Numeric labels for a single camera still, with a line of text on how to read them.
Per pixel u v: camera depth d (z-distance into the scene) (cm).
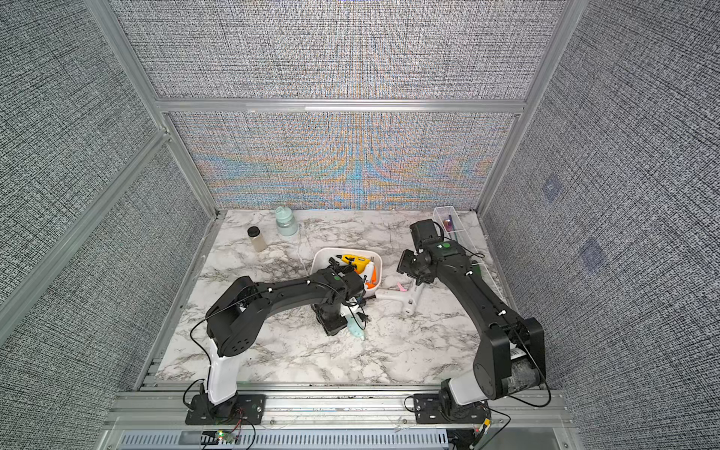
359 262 100
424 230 66
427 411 73
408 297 92
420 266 61
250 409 73
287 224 110
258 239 103
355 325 84
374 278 95
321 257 100
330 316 78
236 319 50
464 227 110
